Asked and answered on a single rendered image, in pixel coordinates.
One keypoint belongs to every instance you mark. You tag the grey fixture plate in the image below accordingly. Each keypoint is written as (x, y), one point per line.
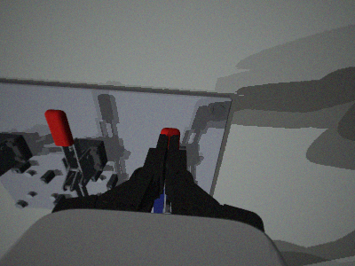
(129, 121)

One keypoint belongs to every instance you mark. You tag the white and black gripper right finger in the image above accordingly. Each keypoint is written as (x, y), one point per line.
(187, 198)

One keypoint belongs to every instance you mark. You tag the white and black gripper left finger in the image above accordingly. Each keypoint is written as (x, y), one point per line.
(138, 194)

